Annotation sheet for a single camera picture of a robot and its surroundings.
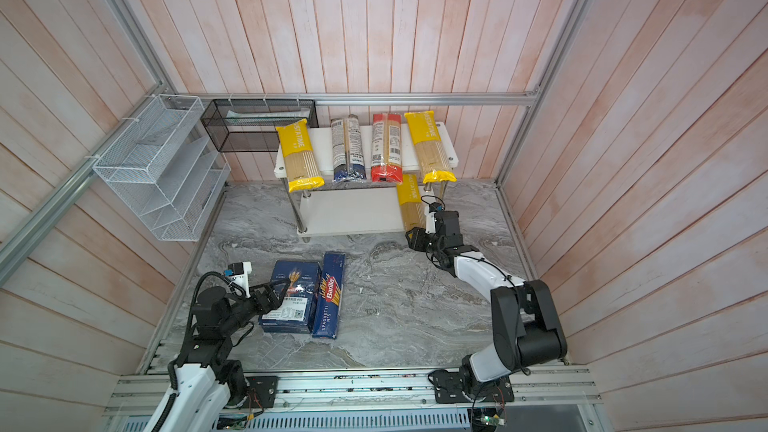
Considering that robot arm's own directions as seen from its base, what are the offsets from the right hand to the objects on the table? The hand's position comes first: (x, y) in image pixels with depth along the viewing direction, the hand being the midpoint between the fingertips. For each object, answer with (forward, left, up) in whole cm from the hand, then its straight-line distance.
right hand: (412, 233), depth 92 cm
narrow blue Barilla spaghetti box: (-19, +25, -6) cm, 32 cm away
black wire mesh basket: (+35, +57, +16) cm, 69 cm away
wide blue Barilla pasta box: (-25, +33, -3) cm, 42 cm away
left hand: (-20, +37, 0) cm, 42 cm away
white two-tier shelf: (+11, +24, -4) cm, 27 cm away
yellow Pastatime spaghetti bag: (+15, 0, -2) cm, 15 cm away
